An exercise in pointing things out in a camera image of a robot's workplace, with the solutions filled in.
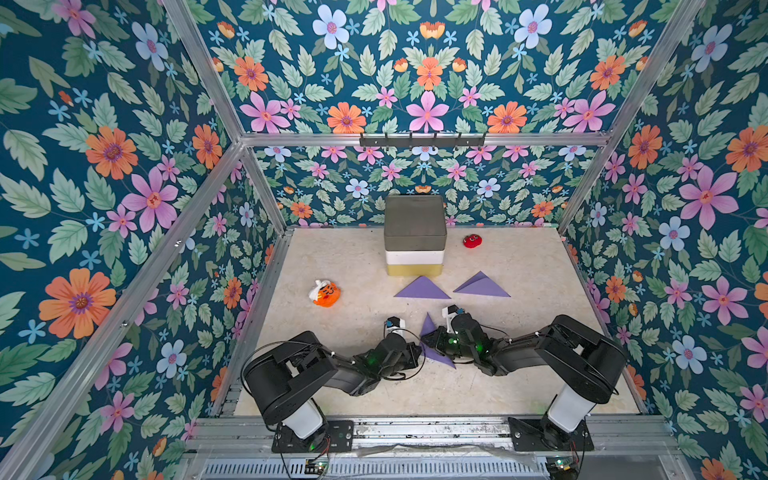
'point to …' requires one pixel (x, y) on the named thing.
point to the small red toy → (472, 241)
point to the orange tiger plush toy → (325, 293)
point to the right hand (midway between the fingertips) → (420, 339)
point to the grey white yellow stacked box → (415, 229)
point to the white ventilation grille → (376, 469)
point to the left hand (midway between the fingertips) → (427, 350)
